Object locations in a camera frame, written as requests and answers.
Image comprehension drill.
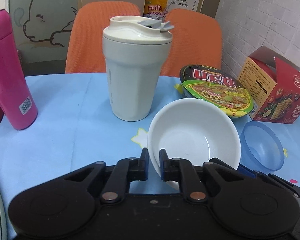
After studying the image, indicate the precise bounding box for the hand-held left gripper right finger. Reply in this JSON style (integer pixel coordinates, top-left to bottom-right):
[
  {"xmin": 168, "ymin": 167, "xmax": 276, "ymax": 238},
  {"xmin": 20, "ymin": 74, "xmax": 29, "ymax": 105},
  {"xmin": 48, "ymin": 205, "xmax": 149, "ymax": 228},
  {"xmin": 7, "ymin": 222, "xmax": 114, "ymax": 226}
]
[{"xmin": 159, "ymin": 149, "xmax": 240, "ymax": 202}]

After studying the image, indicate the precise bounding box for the yellow snack packet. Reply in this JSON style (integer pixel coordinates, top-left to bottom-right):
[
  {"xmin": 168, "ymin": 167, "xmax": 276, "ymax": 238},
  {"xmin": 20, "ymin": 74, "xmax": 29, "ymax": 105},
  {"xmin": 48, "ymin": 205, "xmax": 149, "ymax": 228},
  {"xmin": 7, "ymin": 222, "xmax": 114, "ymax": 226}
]
[{"xmin": 144, "ymin": 0, "xmax": 171, "ymax": 22}]

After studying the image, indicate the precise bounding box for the orange chair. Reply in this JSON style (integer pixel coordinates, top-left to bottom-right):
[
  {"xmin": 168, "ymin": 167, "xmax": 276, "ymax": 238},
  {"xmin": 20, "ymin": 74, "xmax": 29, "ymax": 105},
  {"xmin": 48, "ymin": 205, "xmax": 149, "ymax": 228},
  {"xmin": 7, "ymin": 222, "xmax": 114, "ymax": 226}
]
[
  {"xmin": 159, "ymin": 8, "xmax": 223, "ymax": 77},
  {"xmin": 65, "ymin": 1, "xmax": 142, "ymax": 74}
]

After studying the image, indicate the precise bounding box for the white bowl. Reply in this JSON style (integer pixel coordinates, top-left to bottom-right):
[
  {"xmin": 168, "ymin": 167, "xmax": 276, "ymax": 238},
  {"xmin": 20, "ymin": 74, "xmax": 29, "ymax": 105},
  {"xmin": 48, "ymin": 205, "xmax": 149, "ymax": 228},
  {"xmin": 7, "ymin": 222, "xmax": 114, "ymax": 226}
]
[{"xmin": 147, "ymin": 98, "xmax": 241, "ymax": 190}]

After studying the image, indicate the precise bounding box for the blue translucent bowl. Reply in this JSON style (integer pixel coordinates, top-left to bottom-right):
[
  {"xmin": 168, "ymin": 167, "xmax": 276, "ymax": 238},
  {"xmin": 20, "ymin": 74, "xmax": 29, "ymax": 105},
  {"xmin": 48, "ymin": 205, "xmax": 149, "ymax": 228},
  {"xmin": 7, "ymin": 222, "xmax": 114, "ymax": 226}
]
[{"xmin": 240, "ymin": 121, "xmax": 285, "ymax": 173}]

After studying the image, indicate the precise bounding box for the glass door with cartoon print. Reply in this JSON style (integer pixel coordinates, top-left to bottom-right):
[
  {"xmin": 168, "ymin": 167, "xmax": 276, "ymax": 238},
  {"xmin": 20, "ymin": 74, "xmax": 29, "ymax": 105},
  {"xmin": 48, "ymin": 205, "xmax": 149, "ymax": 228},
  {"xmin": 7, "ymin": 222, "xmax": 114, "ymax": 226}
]
[{"xmin": 5, "ymin": 0, "xmax": 81, "ymax": 75}]

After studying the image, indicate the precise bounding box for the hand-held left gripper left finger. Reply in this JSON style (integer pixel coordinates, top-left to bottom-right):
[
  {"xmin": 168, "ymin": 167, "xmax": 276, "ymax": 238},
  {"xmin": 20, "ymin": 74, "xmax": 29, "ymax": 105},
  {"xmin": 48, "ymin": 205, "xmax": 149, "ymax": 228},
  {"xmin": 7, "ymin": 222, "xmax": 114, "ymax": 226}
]
[{"xmin": 65, "ymin": 148, "xmax": 150, "ymax": 203}]

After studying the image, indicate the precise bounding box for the pink bottle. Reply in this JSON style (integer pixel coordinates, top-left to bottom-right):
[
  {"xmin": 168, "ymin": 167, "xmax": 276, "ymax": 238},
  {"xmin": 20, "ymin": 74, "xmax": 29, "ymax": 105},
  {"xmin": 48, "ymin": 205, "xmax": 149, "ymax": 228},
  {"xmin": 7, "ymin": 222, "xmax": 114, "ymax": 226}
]
[{"xmin": 0, "ymin": 10, "xmax": 38, "ymax": 130}]

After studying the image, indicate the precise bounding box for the red cracker box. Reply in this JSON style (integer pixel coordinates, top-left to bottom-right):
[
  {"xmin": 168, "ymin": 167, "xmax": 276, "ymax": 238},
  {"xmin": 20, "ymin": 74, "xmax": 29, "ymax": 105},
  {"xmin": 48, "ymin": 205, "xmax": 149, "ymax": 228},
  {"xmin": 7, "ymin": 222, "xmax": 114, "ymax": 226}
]
[{"xmin": 239, "ymin": 46, "xmax": 300, "ymax": 126}]

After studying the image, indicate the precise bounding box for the white tumbler with lid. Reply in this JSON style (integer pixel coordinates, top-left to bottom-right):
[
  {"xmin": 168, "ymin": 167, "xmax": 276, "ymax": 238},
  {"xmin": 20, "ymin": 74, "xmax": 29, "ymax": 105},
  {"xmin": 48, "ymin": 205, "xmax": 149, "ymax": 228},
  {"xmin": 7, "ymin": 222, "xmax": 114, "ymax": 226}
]
[{"xmin": 102, "ymin": 15, "xmax": 174, "ymax": 122}]

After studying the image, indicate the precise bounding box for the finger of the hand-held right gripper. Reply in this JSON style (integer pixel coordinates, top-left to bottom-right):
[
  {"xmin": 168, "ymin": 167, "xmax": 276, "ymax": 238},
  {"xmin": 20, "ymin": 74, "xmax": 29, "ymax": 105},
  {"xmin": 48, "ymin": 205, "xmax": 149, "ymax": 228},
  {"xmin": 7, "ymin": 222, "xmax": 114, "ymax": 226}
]
[
  {"xmin": 254, "ymin": 169, "xmax": 300, "ymax": 202},
  {"xmin": 210, "ymin": 157, "xmax": 255, "ymax": 179}
]

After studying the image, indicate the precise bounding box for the brown paper bag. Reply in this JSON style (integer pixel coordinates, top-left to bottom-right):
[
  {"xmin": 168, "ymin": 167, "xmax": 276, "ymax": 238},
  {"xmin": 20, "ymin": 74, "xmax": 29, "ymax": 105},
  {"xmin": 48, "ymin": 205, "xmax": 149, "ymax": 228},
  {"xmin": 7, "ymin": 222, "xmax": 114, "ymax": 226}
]
[{"xmin": 81, "ymin": 0, "xmax": 146, "ymax": 15}]

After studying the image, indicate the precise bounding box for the instant noodle bowl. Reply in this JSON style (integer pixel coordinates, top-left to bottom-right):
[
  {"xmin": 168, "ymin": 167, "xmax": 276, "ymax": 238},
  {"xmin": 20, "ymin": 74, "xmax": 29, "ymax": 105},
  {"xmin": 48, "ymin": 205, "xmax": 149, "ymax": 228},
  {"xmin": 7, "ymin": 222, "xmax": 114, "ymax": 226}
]
[{"xmin": 179, "ymin": 64, "xmax": 258, "ymax": 119}]

